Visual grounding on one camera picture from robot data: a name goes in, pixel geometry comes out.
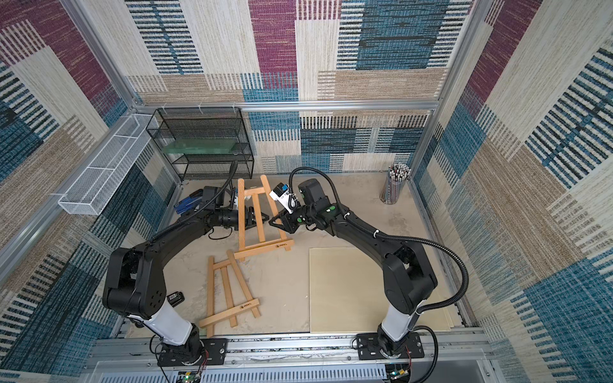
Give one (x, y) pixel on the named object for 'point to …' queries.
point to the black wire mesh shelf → (204, 122)
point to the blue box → (189, 203)
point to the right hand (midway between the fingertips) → (277, 222)
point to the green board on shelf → (200, 146)
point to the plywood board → (349, 293)
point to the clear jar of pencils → (397, 175)
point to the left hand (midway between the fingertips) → (267, 220)
